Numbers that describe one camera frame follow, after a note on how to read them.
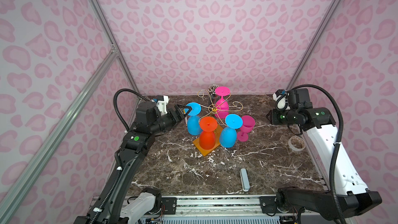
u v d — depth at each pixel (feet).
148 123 1.65
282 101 2.06
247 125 2.73
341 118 1.50
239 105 3.74
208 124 2.08
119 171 1.36
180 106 1.98
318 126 1.45
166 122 1.88
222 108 2.69
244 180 2.57
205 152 2.96
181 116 1.90
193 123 2.34
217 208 2.41
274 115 2.05
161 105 2.05
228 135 2.31
